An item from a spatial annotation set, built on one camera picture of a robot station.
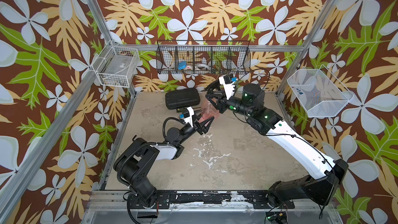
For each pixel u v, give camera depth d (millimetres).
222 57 965
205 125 700
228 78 536
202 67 989
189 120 669
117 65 860
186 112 640
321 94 808
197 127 679
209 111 707
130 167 459
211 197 759
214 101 621
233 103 565
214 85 615
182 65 948
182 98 1108
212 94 628
